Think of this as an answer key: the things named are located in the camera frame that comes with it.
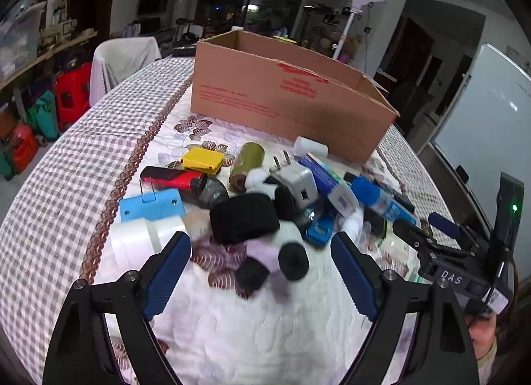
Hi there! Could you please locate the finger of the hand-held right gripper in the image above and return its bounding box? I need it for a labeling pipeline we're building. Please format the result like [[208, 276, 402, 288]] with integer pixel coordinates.
[[428, 213, 490, 251], [392, 219, 474, 261]]

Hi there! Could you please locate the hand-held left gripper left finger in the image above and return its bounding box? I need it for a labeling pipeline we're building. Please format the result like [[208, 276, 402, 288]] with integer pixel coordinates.
[[42, 231, 192, 385]]

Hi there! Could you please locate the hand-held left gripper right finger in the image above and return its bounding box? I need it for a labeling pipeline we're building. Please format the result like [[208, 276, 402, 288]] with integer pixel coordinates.
[[331, 231, 480, 385]]

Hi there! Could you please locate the black pen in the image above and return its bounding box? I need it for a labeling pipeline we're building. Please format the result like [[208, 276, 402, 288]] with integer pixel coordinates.
[[344, 171, 416, 212]]

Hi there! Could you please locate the blue and white tube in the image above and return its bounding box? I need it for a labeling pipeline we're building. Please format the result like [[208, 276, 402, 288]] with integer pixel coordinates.
[[350, 176, 416, 224]]

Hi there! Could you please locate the white tape roll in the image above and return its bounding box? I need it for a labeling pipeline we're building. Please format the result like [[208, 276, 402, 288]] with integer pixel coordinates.
[[109, 216, 189, 282]]

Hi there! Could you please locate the blue toy car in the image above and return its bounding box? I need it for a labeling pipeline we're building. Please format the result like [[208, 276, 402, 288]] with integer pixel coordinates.
[[303, 215, 335, 249]]

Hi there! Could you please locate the blue plastic box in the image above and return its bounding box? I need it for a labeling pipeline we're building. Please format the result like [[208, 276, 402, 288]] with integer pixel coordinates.
[[119, 188, 186, 224]]

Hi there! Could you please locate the dark grey ribbed bottle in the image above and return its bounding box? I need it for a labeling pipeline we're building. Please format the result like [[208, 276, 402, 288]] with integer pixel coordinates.
[[191, 175, 230, 208]]

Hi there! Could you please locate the panda plush toy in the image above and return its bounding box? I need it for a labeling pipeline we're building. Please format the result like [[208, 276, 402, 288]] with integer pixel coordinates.
[[208, 167, 312, 298]]

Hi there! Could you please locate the red and black tube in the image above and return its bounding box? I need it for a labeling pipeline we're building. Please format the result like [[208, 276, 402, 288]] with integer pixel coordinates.
[[140, 166, 208, 195]]

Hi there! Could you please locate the white power adapter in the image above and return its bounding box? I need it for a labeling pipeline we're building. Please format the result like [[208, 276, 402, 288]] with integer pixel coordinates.
[[269, 151, 318, 207]]

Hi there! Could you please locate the yellow plastic box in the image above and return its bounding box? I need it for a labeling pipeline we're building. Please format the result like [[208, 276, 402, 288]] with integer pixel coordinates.
[[181, 148, 223, 174]]

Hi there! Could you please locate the small white cylinder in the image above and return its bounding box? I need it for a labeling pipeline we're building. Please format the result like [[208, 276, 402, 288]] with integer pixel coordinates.
[[294, 135, 329, 159]]

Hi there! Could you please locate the olive green cylinder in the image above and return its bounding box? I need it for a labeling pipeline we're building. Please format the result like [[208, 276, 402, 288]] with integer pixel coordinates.
[[229, 142, 265, 193]]

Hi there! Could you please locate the brown cardboard box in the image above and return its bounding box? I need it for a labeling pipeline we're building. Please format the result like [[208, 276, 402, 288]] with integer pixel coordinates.
[[190, 30, 401, 165]]

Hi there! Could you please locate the person's right forearm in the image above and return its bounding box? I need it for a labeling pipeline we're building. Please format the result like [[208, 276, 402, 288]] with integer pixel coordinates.
[[477, 341, 499, 385]]

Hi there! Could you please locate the person's right hand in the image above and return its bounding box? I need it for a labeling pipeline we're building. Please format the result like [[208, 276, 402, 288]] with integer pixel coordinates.
[[465, 313, 498, 363]]

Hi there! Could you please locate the checked tablecloth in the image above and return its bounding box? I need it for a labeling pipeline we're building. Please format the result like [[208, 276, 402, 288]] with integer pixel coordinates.
[[0, 55, 490, 385]]

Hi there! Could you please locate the green bag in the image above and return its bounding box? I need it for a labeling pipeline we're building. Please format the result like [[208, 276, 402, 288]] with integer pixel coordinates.
[[35, 90, 60, 140]]

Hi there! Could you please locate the red plastic toy car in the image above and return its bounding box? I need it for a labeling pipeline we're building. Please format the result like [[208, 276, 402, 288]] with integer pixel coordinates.
[[55, 62, 93, 132]]

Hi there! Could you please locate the chair with white cover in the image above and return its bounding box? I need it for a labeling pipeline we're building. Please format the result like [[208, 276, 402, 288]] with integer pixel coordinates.
[[89, 36, 162, 106]]

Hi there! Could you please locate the wooden shelf board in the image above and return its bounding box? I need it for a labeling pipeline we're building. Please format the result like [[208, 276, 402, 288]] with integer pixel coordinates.
[[0, 30, 98, 91]]

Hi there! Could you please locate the clear storage bin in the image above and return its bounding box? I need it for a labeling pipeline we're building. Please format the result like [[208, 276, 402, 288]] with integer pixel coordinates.
[[0, 0, 47, 79]]

